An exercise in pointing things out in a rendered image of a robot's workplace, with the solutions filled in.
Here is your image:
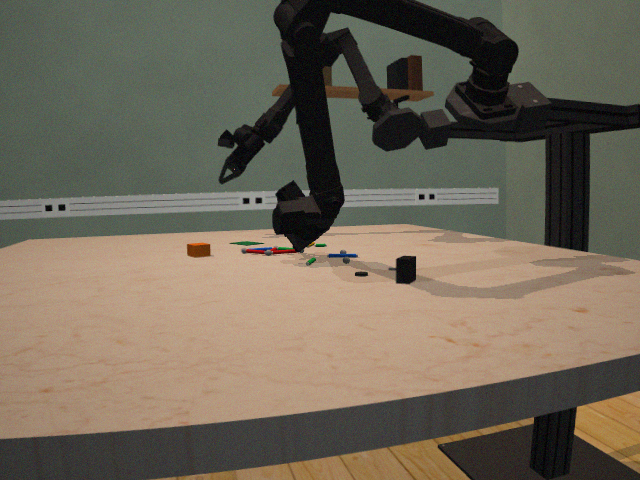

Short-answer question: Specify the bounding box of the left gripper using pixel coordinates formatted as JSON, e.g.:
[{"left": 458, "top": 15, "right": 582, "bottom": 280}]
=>
[{"left": 283, "top": 227, "right": 330, "bottom": 252}]

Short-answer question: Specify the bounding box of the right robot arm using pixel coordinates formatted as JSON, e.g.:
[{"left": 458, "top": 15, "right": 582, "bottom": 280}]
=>
[{"left": 218, "top": 28, "right": 400, "bottom": 159}]

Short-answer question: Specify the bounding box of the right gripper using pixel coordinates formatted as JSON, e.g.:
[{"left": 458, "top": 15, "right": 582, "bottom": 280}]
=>
[{"left": 219, "top": 148, "right": 255, "bottom": 184}]

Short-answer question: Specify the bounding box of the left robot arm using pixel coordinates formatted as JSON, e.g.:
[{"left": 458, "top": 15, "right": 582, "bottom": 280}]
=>
[{"left": 272, "top": 0, "right": 519, "bottom": 236}]

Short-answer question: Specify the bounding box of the orange flat block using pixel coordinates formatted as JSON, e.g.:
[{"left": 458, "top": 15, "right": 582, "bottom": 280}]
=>
[{"left": 187, "top": 243, "right": 211, "bottom": 258}]

